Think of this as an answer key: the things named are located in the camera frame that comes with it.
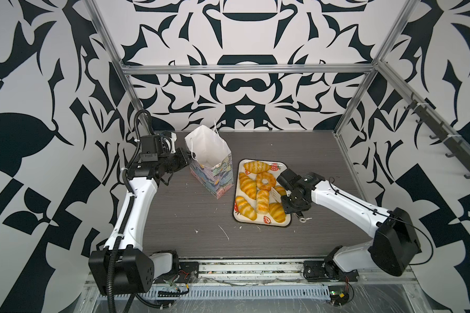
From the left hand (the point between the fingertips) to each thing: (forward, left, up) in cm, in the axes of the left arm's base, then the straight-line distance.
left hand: (193, 152), depth 76 cm
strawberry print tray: (-9, -24, -26) cm, 37 cm away
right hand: (-15, -38, -19) cm, 45 cm away
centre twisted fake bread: (-12, -28, -23) cm, 38 cm away
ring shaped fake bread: (-2, -30, -26) cm, 40 cm away
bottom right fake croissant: (-16, -34, -22) cm, 43 cm away
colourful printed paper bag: (-6, -7, -1) cm, 10 cm away
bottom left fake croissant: (-13, -20, -24) cm, 34 cm away
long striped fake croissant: (+8, -27, -23) cm, 36 cm away
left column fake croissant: (-2, -22, -24) cm, 32 cm away
